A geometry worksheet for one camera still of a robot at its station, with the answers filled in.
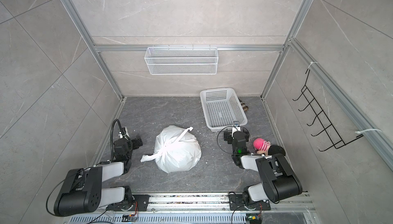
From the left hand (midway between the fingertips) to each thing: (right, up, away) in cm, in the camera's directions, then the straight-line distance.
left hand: (132, 134), depth 91 cm
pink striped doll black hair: (+78, -7, -4) cm, 78 cm away
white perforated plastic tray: (+58, +16, +21) cm, 64 cm away
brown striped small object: (+74, +17, +19) cm, 78 cm away
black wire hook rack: (+96, +4, -29) cm, 100 cm away
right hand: (+64, +3, +1) cm, 64 cm away
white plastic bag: (+29, -6, -14) cm, 33 cm away
